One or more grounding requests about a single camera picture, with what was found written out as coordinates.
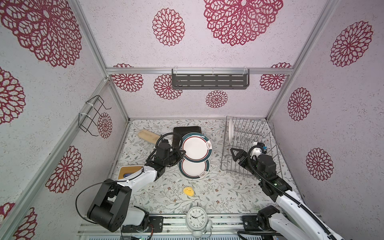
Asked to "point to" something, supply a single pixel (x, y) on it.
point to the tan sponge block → (148, 136)
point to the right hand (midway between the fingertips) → (235, 150)
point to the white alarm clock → (196, 220)
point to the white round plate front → (194, 170)
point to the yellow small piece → (188, 191)
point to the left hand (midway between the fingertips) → (186, 153)
